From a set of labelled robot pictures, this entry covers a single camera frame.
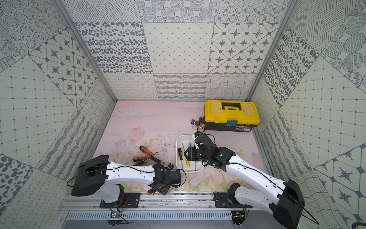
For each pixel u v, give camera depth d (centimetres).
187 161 86
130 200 73
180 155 89
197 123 104
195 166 86
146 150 91
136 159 87
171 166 75
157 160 88
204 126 104
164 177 58
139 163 85
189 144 94
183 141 96
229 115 90
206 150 56
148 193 75
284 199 39
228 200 66
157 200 76
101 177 41
